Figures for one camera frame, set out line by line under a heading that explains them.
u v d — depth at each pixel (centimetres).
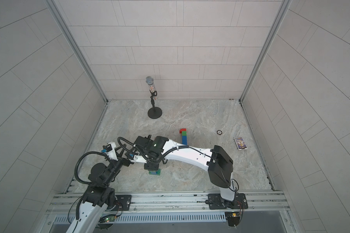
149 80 85
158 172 79
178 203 73
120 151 75
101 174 57
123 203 71
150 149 52
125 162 67
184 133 96
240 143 91
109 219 64
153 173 77
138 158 65
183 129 97
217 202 71
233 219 68
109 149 64
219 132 99
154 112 108
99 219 59
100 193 57
